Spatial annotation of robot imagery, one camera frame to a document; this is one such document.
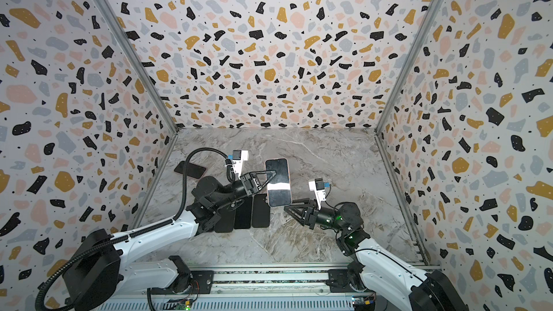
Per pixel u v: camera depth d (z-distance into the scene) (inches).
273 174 25.6
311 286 28.8
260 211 35.6
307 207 25.0
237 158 25.3
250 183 24.5
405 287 17.4
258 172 25.6
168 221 20.6
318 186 25.6
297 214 27.4
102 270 15.5
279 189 25.7
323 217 25.4
